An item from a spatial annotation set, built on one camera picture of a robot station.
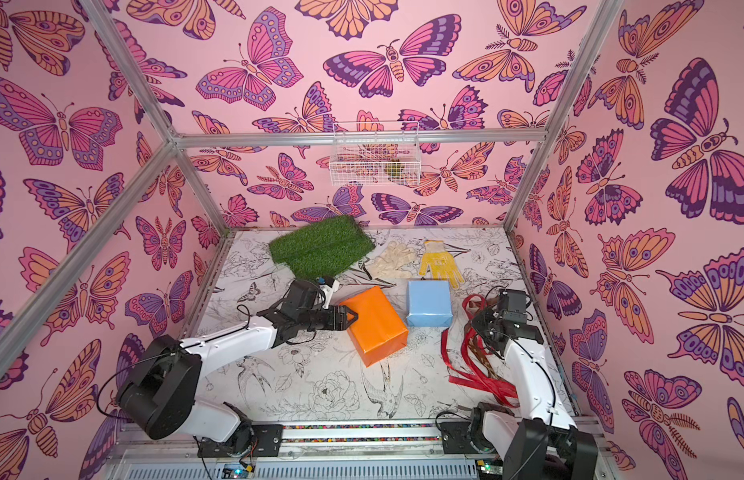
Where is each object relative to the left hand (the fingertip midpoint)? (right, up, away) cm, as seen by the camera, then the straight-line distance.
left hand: (353, 315), depth 86 cm
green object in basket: (+12, +45, +8) cm, 47 cm away
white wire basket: (+6, +50, +8) cm, 51 cm away
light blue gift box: (+23, +3, +5) cm, 24 cm away
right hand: (+36, -1, -1) cm, 36 cm away
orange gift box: (+7, -4, -4) cm, 9 cm away
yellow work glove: (+30, +15, +23) cm, 41 cm away
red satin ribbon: (+39, +1, +11) cm, 40 cm away
